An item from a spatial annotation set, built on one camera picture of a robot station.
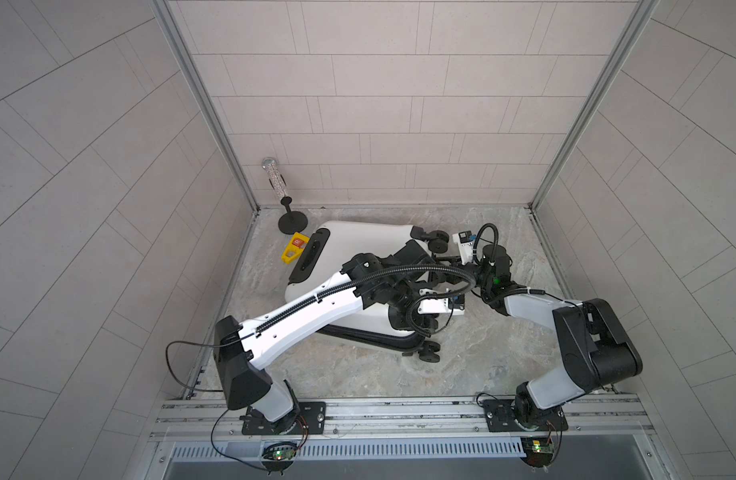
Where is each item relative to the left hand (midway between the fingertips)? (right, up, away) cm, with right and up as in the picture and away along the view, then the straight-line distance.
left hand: (438, 318), depth 66 cm
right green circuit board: (+25, -30, +2) cm, 39 cm away
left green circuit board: (-34, -29, -1) cm, 45 cm away
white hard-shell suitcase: (-28, +13, +13) cm, 33 cm away
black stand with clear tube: (-46, +23, +43) cm, 67 cm away
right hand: (+4, +11, +22) cm, 25 cm away
